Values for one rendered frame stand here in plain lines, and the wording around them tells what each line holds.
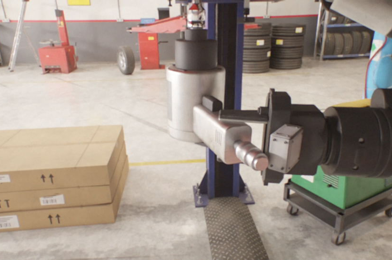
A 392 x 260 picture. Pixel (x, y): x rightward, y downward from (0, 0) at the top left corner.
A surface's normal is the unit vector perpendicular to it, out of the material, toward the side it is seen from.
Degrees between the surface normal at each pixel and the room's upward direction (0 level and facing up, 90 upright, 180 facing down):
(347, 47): 103
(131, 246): 0
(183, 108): 89
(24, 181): 89
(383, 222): 0
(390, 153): 83
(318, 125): 90
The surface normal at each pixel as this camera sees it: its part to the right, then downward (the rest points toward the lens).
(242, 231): -0.02, -0.94
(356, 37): 0.05, -0.32
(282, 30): -0.60, 0.29
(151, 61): 0.07, 0.35
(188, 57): -0.28, 0.33
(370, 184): 0.51, 0.22
